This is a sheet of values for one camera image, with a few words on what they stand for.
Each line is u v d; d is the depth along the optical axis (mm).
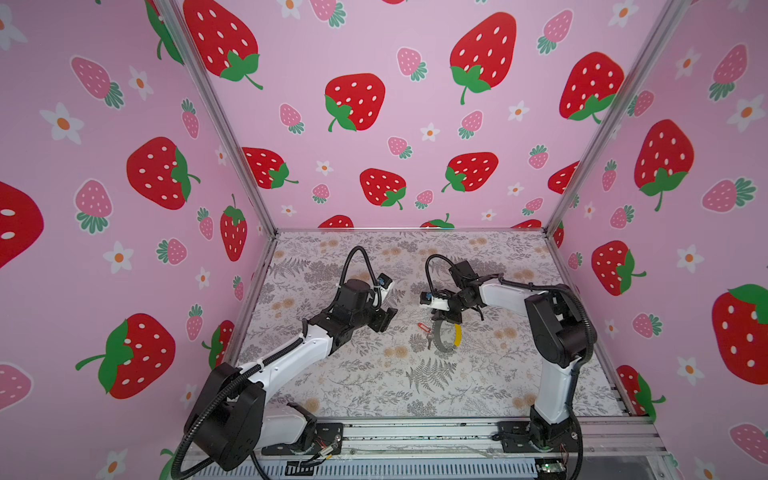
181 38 711
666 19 699
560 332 518
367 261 714
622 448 731
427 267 856
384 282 734
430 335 929
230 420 409
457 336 926
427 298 841
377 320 748
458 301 832
